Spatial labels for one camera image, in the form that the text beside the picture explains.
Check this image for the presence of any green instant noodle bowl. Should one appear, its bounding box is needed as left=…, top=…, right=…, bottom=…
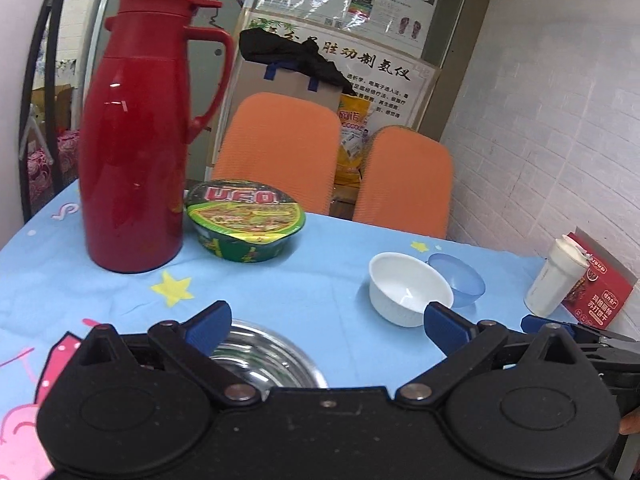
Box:
left=185, top=179, right=307, bottom=263

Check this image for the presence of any translucent blue bowl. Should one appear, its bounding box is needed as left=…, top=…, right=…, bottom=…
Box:
left=426, top=252, right=486, bottom=308

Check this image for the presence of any red thermos jug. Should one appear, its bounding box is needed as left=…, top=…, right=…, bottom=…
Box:
left=79, top=0, right=236, bottom=274

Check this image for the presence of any yellow bag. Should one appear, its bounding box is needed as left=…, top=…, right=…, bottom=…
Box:
left=334, top=92, right=373, bottom=188

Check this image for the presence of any cardboard box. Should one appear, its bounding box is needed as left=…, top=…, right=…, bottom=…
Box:
left=227, top=57, right=342, bottom=111

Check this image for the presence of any pink floral cloth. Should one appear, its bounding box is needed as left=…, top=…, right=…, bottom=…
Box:
left=27, top=130, right=81, bottom=203

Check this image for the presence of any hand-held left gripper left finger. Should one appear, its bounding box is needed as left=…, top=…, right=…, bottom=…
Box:
left=75, top=301, right=262, bottom=407

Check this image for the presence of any black metal door frame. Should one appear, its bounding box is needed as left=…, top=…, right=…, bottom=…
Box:
left=20, top=0, right=68, bottom=223

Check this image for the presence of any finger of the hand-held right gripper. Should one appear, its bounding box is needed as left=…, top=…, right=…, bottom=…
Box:
left=521, top=314, right=640, bottom=356

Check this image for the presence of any white tumbler cup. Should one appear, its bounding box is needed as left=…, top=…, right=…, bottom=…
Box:
left=523, top=234, right=590, bottom=317

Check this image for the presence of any orange chair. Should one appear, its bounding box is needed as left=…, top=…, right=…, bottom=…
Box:
left=352, top=126, right=455, bottom=240
left=212, top=92, right=343, bottom=216

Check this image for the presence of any framed white wall poster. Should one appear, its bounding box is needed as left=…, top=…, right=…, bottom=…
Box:
left=240, top=7, right=442, bottom=143

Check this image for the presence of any stainless steel bowl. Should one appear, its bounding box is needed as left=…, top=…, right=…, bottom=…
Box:
left=207, top=319, right=328, bottom=390

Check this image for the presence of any red cracker box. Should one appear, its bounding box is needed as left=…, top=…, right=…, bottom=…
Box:
left=560, top=226, right=640, bottom=331

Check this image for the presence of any black cloth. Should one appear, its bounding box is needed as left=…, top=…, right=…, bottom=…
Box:
left=239, top=27, right=358, bottom=97

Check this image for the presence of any person's right hand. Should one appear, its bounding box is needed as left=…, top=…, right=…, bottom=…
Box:
left=619, top=406, right=640, bottom=436

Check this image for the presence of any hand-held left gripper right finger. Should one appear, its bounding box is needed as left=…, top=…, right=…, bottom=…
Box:
left=394, top=302, right=581, bottom=406

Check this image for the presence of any plain white bowl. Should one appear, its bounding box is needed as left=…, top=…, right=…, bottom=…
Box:
left=369, top=252, right=455, bottom=327

